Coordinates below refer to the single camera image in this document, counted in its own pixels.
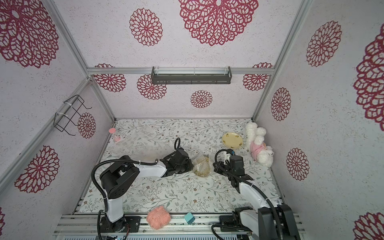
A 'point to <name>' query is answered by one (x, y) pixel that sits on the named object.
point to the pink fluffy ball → (158, 217)
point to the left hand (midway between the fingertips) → (194, 166)
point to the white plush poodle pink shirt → (262, 153)
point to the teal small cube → (189, 218)
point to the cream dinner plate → (232, 140)
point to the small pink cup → (117, 138)
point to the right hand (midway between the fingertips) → (213, 162)
